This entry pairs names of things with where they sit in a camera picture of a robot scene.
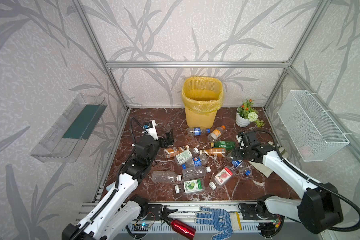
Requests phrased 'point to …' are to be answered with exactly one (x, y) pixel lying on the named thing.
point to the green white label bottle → (182, 157)
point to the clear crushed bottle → (159, 176)
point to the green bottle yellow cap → (228, 145)
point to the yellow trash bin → (202, 98)
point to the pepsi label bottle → (195, 161)
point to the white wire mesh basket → (316, 137)
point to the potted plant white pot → (246, 114)
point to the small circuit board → (145, 225)
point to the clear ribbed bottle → (189, 173)
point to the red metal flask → (177, 227)
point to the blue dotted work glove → (221, 219)
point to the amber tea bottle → (217, 151)
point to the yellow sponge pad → (235, 220)
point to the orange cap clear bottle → (216, 133)
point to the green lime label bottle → (190, 185)
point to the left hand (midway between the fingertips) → (167, 126)
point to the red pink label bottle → (222, 177)
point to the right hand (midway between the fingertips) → (238, 148)
